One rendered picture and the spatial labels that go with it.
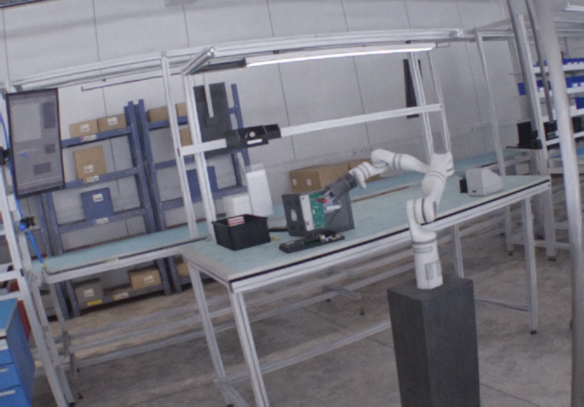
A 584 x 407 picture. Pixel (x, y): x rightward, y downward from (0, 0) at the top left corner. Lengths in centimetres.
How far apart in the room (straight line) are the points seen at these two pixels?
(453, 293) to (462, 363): 30
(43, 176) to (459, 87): 710
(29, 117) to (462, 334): 213
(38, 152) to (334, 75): 529
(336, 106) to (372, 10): 163
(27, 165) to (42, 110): 27
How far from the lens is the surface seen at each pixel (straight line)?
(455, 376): 206
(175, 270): 594
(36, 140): 262
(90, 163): 577
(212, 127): 415
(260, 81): 681
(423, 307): 186
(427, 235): 191
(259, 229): 253
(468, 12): 924
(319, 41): 277
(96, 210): 576
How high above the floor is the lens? 148
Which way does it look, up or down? 5 degrees down
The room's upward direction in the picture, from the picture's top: 10 degrees counter-clockwise
